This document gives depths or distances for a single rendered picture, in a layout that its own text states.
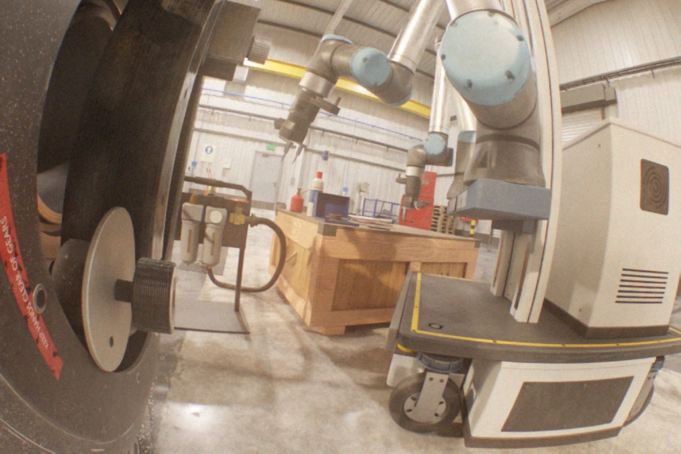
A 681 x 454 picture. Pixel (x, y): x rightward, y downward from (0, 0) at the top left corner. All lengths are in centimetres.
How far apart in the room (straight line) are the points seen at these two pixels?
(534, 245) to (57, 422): 79
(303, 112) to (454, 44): 43
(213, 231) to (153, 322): 96
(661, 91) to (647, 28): 194
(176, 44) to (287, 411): 78
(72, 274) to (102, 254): 6
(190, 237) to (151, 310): 96
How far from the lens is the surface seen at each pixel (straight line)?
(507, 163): 57
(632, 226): 79
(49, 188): 50
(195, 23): 34
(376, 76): 67
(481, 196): 54
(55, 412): 15
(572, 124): 943
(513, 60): 46
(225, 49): 40
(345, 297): 121
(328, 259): 110
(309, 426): 77
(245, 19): 43
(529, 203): 57
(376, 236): 119
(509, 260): 102
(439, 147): 115
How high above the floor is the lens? 54
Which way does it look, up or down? 2 degrees up
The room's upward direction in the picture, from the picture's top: 9 degrees clockwise
